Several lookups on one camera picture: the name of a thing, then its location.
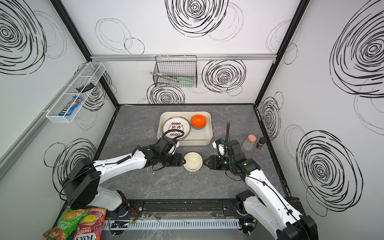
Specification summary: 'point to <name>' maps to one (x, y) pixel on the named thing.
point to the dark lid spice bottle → (262, 141)
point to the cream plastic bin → (196, 137)
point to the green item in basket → (184, 81)
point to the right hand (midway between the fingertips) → (205, 163)
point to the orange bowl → (198, 121)
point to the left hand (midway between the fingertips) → (185, 163)
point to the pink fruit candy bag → (90, 225)
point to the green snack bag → (66, 227)
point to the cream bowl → (194, 161)
